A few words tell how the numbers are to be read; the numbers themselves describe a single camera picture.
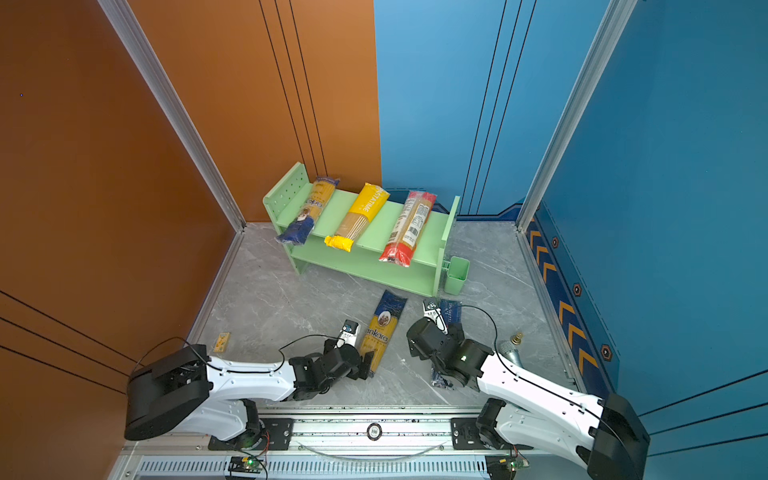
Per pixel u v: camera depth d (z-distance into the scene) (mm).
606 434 398
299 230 772
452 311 912
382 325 896
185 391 434
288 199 891
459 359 543
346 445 727
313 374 644
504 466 706
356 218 792
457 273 1021
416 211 814
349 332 743
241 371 512
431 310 686
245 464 710
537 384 469
